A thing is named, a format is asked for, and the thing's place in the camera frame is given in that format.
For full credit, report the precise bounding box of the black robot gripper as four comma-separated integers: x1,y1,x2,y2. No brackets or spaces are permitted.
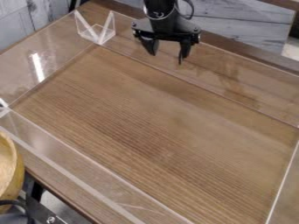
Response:
131,0,202,63

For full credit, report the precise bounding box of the brown wooden bowl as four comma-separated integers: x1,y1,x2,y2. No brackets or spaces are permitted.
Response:
0,130,25,215

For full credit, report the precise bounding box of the clear acrylic corner bracket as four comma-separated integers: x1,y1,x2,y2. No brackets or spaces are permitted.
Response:
73,10,116,46

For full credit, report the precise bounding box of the clear acrylic tray enclosure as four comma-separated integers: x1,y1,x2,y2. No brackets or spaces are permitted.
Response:
0,3,299,224

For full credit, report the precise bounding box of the black metal table frame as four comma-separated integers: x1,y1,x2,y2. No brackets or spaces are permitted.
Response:
23,171,95,224

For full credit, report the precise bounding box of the black cable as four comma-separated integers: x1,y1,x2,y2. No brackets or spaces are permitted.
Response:
0,199,39,224

